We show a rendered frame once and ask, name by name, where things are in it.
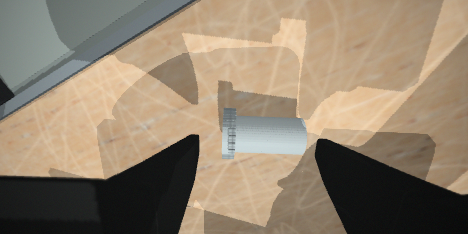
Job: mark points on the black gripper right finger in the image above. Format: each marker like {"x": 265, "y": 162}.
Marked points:
{"x": 372, "y": 198}

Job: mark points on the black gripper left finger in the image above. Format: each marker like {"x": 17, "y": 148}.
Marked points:
{"x": 148, "y": 198}

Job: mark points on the grey flanged bushing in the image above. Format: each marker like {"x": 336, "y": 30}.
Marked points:
{"x": 255, "y": 134}

